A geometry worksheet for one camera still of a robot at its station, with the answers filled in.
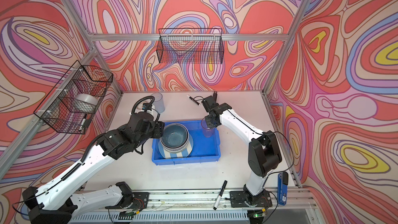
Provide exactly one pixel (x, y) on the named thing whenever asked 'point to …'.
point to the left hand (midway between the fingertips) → (162, 123)
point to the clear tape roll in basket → (85, 102)
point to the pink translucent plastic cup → (208, 131)
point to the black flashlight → (215, 94)
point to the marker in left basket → (83, 122)
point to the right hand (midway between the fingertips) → (216, 124)
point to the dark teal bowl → (175, 136)
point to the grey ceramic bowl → (175, 150)
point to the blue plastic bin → (204, 149)
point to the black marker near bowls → (198, 103)
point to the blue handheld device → (282, 188)
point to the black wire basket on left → (56, 108)
